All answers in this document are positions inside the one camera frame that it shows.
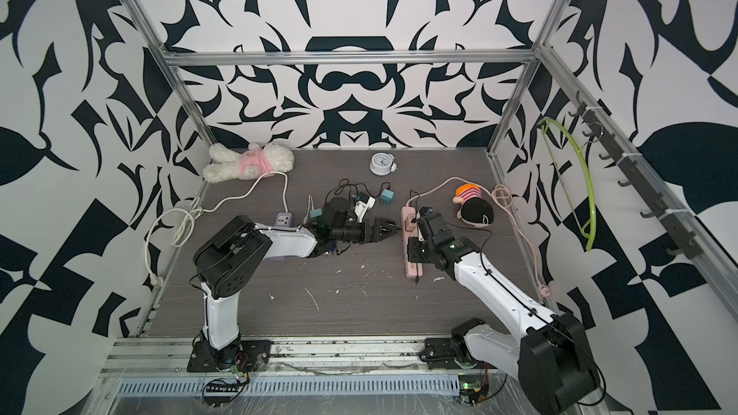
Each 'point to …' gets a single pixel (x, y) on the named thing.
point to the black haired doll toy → (474, 210)
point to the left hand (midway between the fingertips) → (390, 227)
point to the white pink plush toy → (255, 162)
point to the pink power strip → (410, 230)
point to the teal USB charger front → (386, 197)
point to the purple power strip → (283, 220)
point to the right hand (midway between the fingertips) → (411, 243)
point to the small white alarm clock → (382, 164)
